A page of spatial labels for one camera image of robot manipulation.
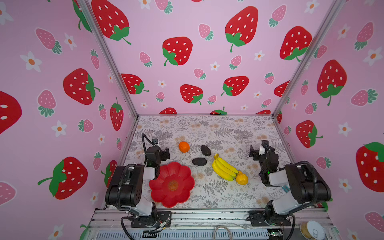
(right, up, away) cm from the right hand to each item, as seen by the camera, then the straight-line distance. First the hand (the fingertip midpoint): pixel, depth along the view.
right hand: (260, 144), depth 91 cm
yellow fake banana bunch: (-23, -15, -2) cm, 27 cm away
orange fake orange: (-48, -2, +5) cm, 48 cm away
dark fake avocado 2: (-38, -10, -1) cm, 39 cm away
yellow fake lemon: (-14, -18, -9) cm, 25 cm away
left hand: (-64, -3, +4) cm, 64 cm away
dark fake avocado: (-33, -5, +5) cm, 34 cm away
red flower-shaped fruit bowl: (-53, -23, -7) cm, 58 cm away
